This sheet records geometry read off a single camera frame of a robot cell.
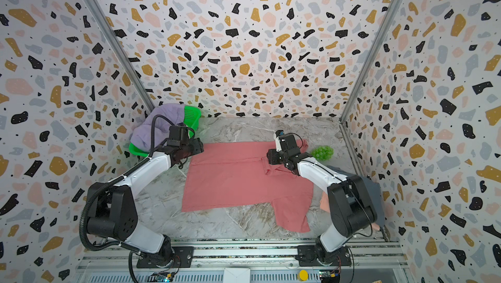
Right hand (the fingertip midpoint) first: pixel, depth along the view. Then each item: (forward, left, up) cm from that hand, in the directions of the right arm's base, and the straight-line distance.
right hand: (269, 149), depth 91 cm
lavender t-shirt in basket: (+7, +63, 0) cm, 64 cm away
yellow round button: (-47, -12, -6) cm, 49 cm away
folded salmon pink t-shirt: (-21, -24, -10) cm, 34 cm away
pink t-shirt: (-6, +17, -13) cm, 22 cm away
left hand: (+2, +33, +3) cm, 34 cm away
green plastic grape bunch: (+5, -29, -9) cm, 30 cm away
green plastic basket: (+30, +46, -9) cm, 56 cm away
